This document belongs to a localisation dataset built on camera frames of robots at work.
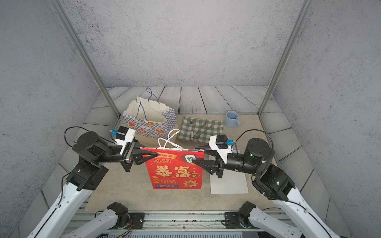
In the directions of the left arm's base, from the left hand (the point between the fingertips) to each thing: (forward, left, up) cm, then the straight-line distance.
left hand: (156, 158), depth 49 cm
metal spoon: (+52, -11, -41) cm, 67 cm away
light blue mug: (+50, -40, -35) cm, 73 cm away
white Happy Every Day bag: (+7, -34, -41) cm, 53 cm away
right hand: (0, -13, +1) cm, 13 cm away
